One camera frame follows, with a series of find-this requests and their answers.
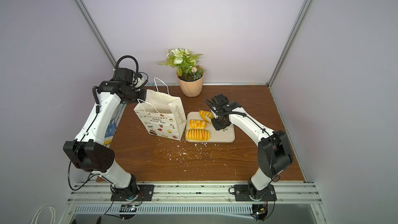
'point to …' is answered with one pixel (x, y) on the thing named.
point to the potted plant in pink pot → (190, 75)
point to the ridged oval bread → (203, 113)
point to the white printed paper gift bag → (161, 114)
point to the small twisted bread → (197, 124)
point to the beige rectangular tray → (225, 135)
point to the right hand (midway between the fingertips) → (221, 115)
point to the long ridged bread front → (200, 135)
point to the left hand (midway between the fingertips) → (146, 95)
